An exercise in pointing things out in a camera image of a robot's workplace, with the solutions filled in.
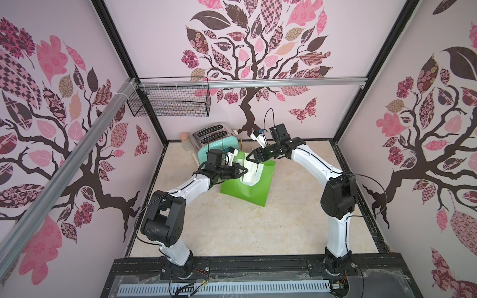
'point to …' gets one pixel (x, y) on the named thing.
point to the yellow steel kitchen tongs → (241, 142)
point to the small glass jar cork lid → (184, 136)
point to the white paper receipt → (254, 172)
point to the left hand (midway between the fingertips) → (247, 173)
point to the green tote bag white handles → (259, 192)
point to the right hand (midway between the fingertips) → (251, 154)
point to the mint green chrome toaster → (217, 136)
